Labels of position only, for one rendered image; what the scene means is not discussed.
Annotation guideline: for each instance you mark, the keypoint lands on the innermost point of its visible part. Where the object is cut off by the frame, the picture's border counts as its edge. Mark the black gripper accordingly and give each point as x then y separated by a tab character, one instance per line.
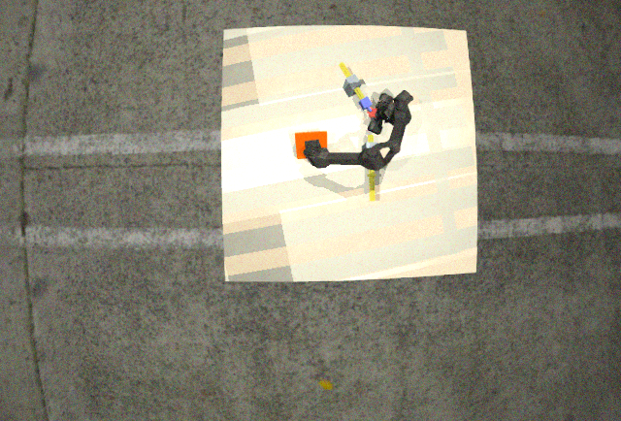
375	125

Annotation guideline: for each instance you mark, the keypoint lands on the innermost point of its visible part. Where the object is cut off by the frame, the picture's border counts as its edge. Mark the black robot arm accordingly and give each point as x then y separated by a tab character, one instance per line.
370	158

